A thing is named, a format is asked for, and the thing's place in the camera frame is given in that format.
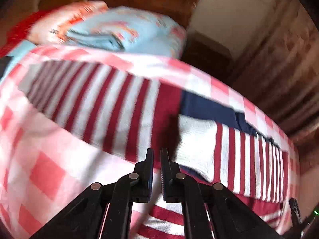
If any red white navy striped sweater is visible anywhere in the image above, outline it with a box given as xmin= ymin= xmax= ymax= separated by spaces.
xmin=18 ymin=61 xmax=288 ymax=228

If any red white checkered bedsheet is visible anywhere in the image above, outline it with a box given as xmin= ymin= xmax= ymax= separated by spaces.
xmin=1 ymin=44 xmax=299 ymax=238

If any pink floral curtain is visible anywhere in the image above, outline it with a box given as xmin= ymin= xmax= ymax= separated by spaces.
xmin=231 ymin=0 xmax=319 ymax=140

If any dark wooden nightstand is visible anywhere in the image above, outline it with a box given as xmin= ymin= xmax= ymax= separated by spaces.
xmin=181 ymin=31 xmax=234 ymax=83

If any light blue floral pillow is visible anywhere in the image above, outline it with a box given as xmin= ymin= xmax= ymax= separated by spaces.
xmin=65 ymin=7 xmax=187 ymax=58

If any orange floral pillow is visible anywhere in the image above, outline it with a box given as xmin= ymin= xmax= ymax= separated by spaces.
xmin=27 ymin=1 xmax=108 ymax=45

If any red blanket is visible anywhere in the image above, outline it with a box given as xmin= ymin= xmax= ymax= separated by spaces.
xmin=0 ymin=10 xmax=50 ymax=57

